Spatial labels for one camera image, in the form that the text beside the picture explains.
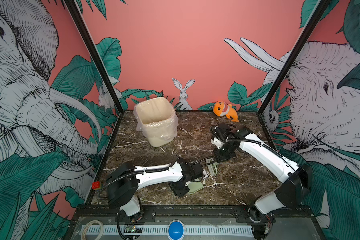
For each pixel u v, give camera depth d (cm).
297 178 41
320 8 70
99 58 90
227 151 65
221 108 112
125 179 43
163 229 70
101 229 70
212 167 84
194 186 83
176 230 69
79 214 75
